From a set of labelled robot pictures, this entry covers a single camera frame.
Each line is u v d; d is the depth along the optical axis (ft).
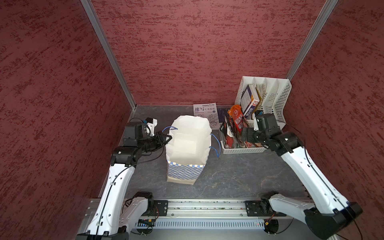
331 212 1.22
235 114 3.04
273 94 3.64
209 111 3.82
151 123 2.10
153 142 1.98
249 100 3.20
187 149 3.03
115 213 1.28
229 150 2.95
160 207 2.43
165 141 2.18
